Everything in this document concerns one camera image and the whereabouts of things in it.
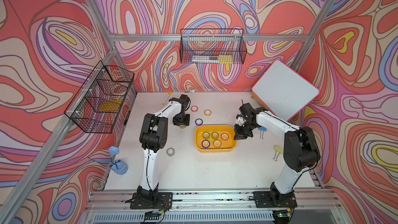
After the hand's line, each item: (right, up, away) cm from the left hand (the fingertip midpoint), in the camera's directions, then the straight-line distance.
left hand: (185, 124), depth 101 cm
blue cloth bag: (-31, -18, -25) cm, 44 cm away
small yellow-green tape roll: (+14, -6, -6) cm, 16 cm away
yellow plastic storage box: (+27, -12, -10) cm, 31 cm away
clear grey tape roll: (-7, -15, -12) cm, 20 cm away
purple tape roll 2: (+9, +1, +1) cm, 9 cm away
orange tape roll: (+16, +8, +7) cm, 19 cm away
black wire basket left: (-39, +12, -29) cm, 50 cm away
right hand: (+31, -8, -13) cm, 35 cm away
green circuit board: (-12, -38, -31) cm, 51 cm away
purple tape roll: (+14, -11, -10) cm, 20 cm away
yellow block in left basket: (-31, +12, -29) cm, 45 cm away
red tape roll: (+25, -7, -5) cm, 27 cm away
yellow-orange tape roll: (+21, -11, -9) cm, 25 cm away
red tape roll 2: (+6, +10, +10) cm, 15 cm away
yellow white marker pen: (-14, +22, +18) cm, 32 cm away
